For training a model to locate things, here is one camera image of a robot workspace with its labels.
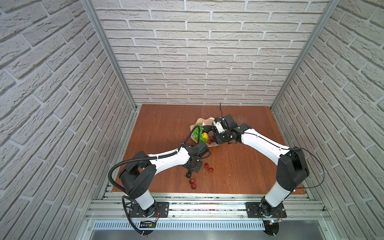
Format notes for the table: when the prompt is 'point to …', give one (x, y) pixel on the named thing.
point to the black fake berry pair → (189, 174)
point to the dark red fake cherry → (210, 170)
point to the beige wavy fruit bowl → (208, 121)
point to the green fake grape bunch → (195, 132)
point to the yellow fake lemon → (205, 135)
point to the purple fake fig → (211, 133)
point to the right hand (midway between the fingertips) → (216, 137)
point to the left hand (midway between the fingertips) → (195, 165)
